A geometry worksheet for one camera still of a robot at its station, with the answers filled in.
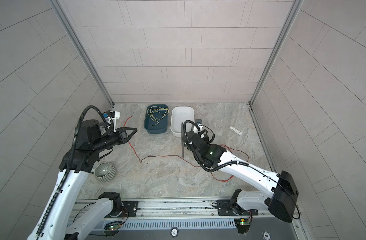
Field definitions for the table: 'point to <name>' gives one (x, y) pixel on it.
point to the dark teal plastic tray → (156, 118)
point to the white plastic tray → (180, 114)
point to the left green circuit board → (112, 226)
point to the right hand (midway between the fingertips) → (191, 135)
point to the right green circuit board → (245, 221)
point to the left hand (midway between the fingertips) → (139, 129)
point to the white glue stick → (235, 130)
